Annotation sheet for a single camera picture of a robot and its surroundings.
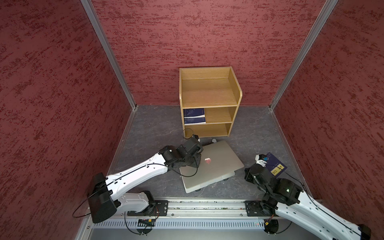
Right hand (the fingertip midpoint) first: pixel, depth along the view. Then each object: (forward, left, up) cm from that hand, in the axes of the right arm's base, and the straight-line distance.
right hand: (244, 173), depth 78 cm
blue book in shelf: (+31, +27, +11) cm, 43 cm away
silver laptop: (+2, +14, +9) cm, 17 cm away
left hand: (+4, +26, +7) cm, 27 cm away
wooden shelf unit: (+36, +17, +24) cm, 46 cm away
